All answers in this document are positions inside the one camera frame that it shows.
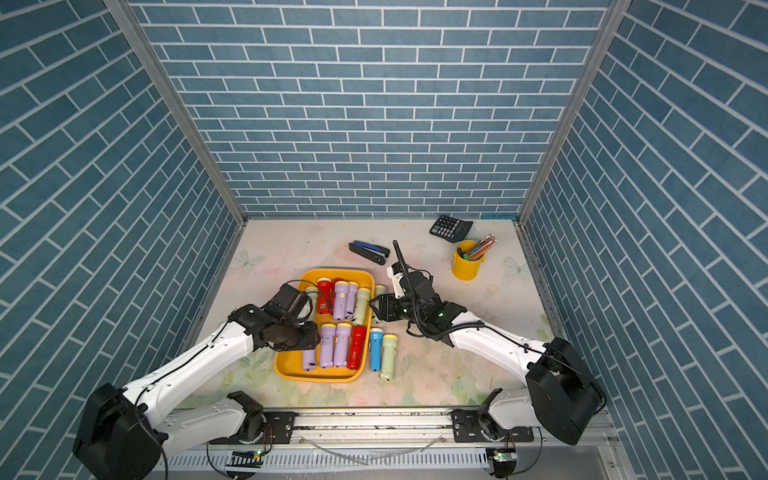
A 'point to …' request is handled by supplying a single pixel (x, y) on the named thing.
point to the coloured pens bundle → (486, 243)
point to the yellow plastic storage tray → (289, 364)
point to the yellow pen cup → (466, 261)
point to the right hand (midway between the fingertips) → (378, 303)
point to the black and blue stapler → (373, 252)
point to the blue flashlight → (376, 342)
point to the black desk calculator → (452, 229)
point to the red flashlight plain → (356, 348)
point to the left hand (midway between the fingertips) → (321, 342)
